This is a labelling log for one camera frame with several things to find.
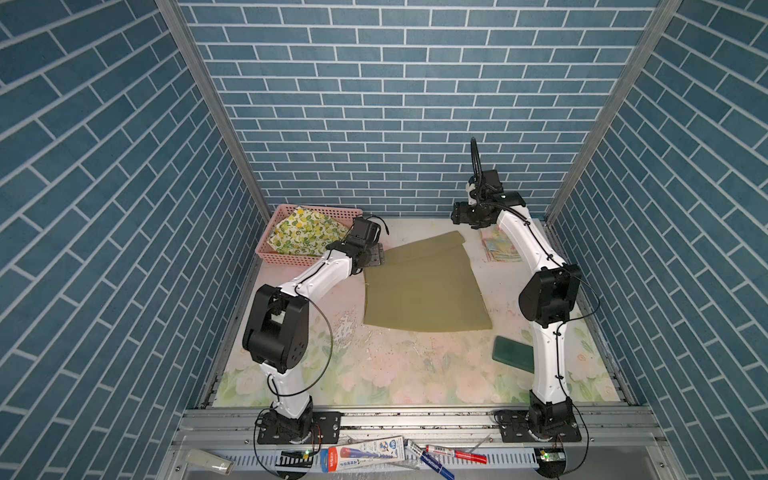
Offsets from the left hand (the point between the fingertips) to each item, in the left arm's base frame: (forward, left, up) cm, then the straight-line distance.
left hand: (371, 252), depth 94 cm
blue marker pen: (-53, -15, -11) cm, 56 cm away
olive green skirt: (-6, -18, -10) cm, 22 cm away
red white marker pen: (-52, -22, -11) cm, 57 cm away
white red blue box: (-52, +1, -11) cm, 53 cm away
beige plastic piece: (-52, +35, -10) cm, 64 cm away
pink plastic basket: (+25, +11, -8) cm, 28 cm away
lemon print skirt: (+18, +26, -10) cm, 33 cm away
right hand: (+11, -29, +8) cm, 32 cm away
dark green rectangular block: (-29, -42, -11) cm, 52 cm away
